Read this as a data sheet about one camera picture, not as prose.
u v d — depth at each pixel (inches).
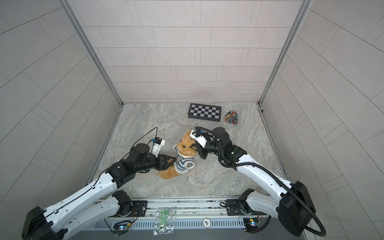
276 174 17.6
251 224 26.8
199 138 24.7
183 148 27.9
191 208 28.6
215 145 24.7
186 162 27.3
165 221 26.7
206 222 26.7
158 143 26.3
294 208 15.2
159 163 24.9
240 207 25.0
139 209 27.8
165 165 25.7
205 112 42.6
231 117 41.5
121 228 25.4
